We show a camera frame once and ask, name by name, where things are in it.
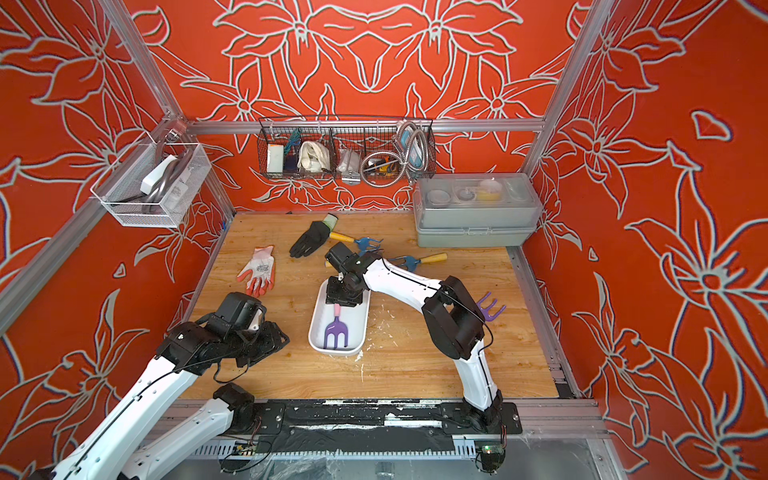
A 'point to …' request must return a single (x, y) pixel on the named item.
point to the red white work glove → (260, 272)
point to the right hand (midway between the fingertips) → (322, 302)
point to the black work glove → (311, 241)
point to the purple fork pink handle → (335, 328)
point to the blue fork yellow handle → (412, 262)
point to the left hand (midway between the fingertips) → (286, 341)
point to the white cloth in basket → (313, 157)
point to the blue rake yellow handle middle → (365, 248)
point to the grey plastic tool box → (475, 209)
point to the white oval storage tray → (357, 319)
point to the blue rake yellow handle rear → (343, 237)
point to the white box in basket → (275, 158)
